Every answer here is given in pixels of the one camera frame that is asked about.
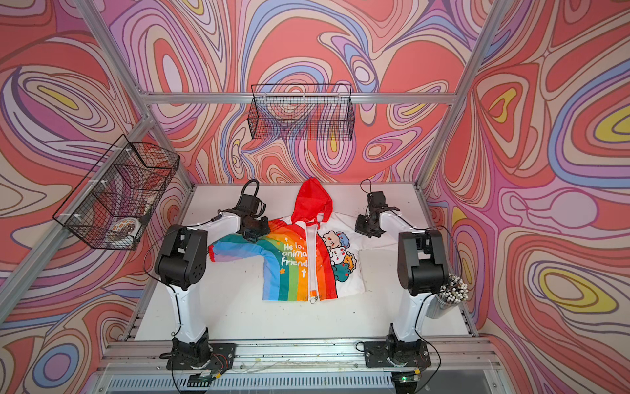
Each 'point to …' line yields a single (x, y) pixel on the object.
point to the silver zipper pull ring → (313, 300)
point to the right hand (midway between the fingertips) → (361, 234)
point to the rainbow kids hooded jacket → (310, 258)
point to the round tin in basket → (129, 226)
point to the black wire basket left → (109, 208)
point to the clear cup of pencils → (451, 294)
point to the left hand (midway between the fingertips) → (271, 230)
